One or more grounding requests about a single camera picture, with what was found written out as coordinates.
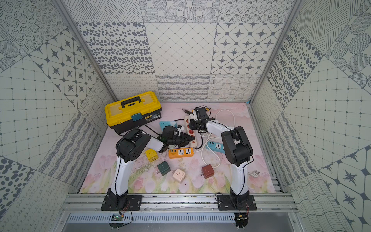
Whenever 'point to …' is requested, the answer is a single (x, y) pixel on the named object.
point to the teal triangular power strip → (163, 124)
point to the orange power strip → (180, 152)
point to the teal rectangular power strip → (215, 147)
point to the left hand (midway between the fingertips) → (194, 138)
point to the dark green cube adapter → (164, 167)
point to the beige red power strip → (192, 132)
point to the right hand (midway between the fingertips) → (192, 125)
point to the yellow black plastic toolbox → (126, 114)
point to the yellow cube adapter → (151, 154)
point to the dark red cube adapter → (207, 171)
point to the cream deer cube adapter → (178, 175)
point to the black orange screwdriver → (187, 111)
